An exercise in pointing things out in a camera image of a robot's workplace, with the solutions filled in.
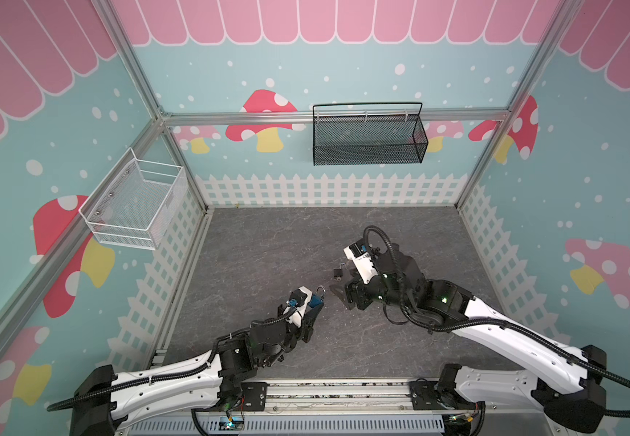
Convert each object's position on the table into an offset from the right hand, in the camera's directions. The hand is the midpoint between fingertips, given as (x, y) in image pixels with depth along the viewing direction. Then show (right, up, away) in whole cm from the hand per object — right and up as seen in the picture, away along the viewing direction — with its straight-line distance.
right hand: (340, 280), depth 67 cm
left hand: (-6, -8, +7) cm, 12 cm away
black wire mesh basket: (+12, +47, +28) cm, 55 cm away
